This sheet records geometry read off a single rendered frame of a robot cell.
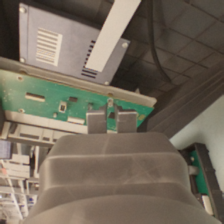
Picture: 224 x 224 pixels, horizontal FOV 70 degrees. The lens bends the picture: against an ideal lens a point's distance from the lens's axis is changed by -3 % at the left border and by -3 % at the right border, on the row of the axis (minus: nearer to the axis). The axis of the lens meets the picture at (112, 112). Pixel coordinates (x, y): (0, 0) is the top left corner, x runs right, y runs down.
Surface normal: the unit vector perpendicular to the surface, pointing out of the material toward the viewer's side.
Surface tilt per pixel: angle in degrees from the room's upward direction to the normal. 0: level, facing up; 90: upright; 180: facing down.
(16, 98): 90
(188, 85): 0
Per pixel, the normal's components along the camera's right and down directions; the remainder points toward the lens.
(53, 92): 0.04, 0.76
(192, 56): -0.11, 0.94
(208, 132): -0.93, -0.21
